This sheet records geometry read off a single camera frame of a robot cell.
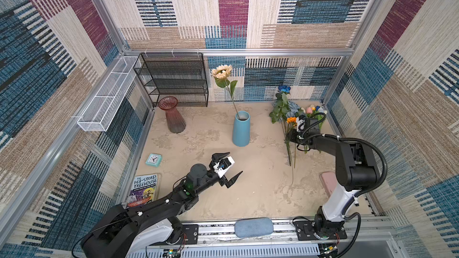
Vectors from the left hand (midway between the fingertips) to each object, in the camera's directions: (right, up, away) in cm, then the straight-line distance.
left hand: (234, 159), depth 77 cm
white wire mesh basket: (-53, +19, -6) cm, 57 cm away
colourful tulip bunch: (+48, +23, +35) cm, 64 cm away
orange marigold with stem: (+33, +16, +24) cm, 43 cm away
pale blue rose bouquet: (+25, +19, +29) cm, 43 cm away
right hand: (+30, +8, +23) cm, 39 cm away
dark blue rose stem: (+28, +27, +28) cm, 48 cm away
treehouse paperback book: (-42, -16, +7) cm, 45 cm away
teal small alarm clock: (-41, -4, +17) cm, 45 cm away
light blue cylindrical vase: (+3, +8, +12) cm, 15 cm away
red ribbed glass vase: (-32, +15, +25) cm, 44 cm away
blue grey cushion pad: (+8, -26, -4) cm, 28 cm away
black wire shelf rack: (-37, +42, +32) cm, 64 cm away
